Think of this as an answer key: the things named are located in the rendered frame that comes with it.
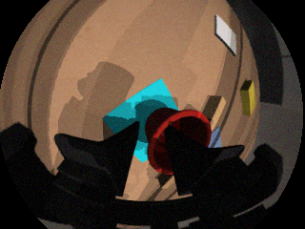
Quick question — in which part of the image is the yellow flat block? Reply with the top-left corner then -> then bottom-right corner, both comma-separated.
240,80 -> 255,117

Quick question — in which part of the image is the white square block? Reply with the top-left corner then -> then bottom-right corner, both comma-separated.
214,15 -> 236,57

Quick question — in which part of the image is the tan flat bar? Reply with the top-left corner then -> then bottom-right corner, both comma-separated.
157,95 -> 226,188

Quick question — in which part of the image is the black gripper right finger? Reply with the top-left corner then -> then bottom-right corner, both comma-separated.
164,126 -> 245,196

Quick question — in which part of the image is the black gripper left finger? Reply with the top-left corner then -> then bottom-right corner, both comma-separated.
53,121 -> 140,198

